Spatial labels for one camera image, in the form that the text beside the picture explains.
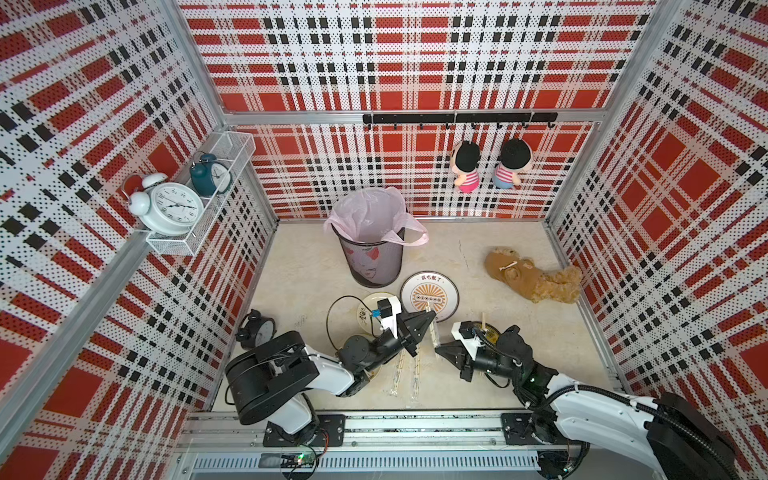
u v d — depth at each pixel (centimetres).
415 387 80
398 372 83
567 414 59
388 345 66
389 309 62
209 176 72
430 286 101
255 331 82
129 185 58
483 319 91
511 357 58
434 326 71
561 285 90
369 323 64
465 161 98
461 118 88
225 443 72
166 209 62
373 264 89
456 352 70
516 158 94
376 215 97
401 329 65
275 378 46
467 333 66
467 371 68
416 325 66
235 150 90
